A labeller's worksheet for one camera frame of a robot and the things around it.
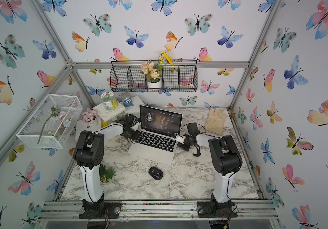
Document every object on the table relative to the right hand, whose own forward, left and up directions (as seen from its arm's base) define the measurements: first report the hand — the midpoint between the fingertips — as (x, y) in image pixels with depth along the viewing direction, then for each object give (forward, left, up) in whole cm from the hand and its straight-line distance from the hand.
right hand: (181, 141), depth 99 cm
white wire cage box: (-12, +67, +29) cm, 74 cm away
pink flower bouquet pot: (-2, +53, +25) cm, 59 cm away
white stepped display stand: (+2, +46, +22) cm, 51 cm away
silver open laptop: (0, +17, -1) cm, 17 cm away
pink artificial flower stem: (-6, +65, +30) cm, 72 cm away
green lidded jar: (+7, +43, +28) cm, 52 cm away
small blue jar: (+17, +38, +21) cm, 47 cm away
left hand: (+4, +30, 0) cm, 31 cm away
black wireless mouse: (-23, +15, +1) cm, 28 cm away
